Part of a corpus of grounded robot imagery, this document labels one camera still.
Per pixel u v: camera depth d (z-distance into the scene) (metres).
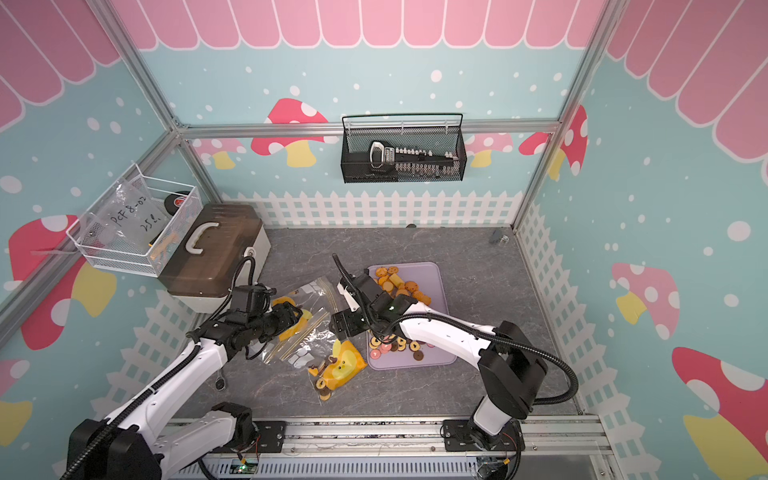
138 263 0.62
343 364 0.83
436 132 0.93
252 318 0.66
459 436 0.74
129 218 0.68
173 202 0.81
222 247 0.88
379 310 0.61
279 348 0.81
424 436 0.76
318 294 1.00
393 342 0.87
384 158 0.88
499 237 1.18
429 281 1.04
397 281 1.02
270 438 0.74
